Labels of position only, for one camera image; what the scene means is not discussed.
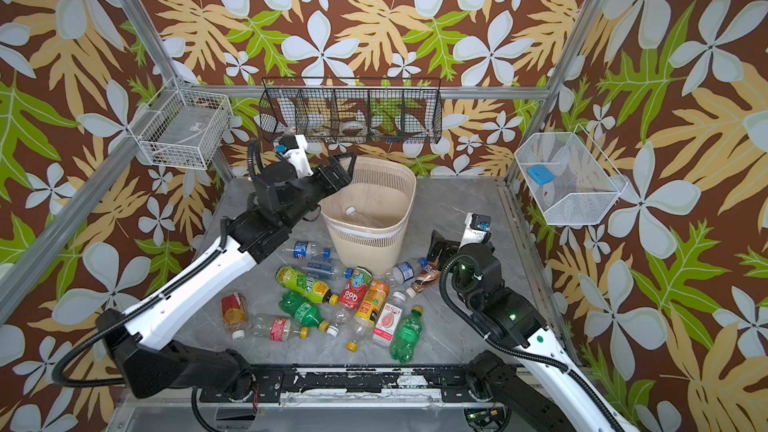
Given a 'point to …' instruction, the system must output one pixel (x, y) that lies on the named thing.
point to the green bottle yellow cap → (303, 310)
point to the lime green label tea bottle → (314, 289)
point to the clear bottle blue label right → (406, 271)
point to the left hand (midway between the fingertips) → (343, 157)
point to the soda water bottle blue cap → (326, 269)
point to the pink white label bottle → (388, 320)
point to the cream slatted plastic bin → (367, 219)
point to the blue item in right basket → (541, 174)
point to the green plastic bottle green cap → (406, 337)
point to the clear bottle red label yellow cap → (276, 328)
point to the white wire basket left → (182, 128)
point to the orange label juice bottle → (372, 303)
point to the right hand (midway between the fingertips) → (447, 235)
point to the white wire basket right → (574, 182)
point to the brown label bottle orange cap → (426, 278)
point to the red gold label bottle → (236, 314)
